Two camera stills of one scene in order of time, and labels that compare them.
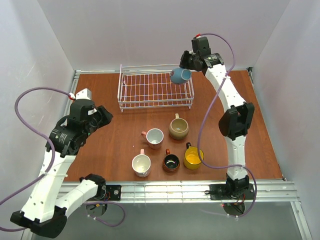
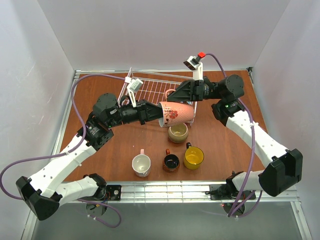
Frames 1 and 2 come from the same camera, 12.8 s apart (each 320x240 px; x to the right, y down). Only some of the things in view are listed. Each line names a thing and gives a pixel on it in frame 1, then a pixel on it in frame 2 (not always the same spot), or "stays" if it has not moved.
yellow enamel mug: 192,161 stays
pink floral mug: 154,137 to 175,113
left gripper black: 104,114 to 142,112
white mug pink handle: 141,164 stays
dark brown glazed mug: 171,162 stays
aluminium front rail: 272,192 stays
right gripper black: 185,60 to 197,90
